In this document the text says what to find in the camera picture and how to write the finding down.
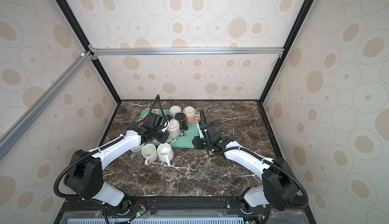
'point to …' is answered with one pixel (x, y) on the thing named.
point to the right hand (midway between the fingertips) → (195, 141)
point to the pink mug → (149, 151)
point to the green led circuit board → (143, 210)
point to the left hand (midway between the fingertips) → (170, 131)
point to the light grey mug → (136, 152)
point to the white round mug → (165, 153)
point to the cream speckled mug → (173, 128)
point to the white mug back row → (174, 109)
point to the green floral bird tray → (144, 113)
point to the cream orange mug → (190, 114)
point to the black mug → (181, 117)
